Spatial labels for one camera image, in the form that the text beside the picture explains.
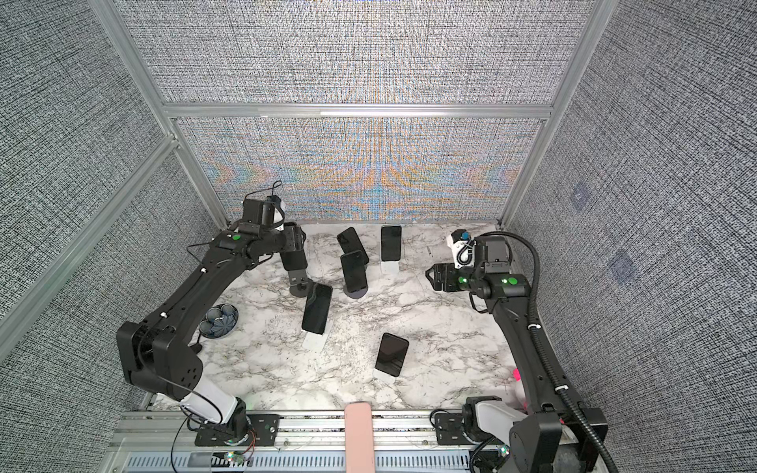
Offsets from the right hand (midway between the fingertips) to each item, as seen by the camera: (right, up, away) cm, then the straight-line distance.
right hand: (442, 270), depth 78 cm
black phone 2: (-35, -11, +7) cm, 37 cm away
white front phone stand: (-16, -29, +3) cm, 34 cm away
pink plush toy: (+21, -29, +1) cm, 36 cm away
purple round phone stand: (-24, -9, +17) cm, 31 cm away
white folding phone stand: (-36, -22, +9) cm, 43 cm away
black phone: (-41, +3, +5) cm, 42 cm away
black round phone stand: (-43, -5, +19) cm, 47 cm away
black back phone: (-27, +8, +22) cm, 36 cm away
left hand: (-41, +10, +7) cm, 43 cm away
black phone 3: (-13, +8, +22) cm, 27 cm away
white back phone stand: (-13, -1, +24) cm, 28 cm away
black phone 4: (-13, -26, +10) cm, 31 cm away
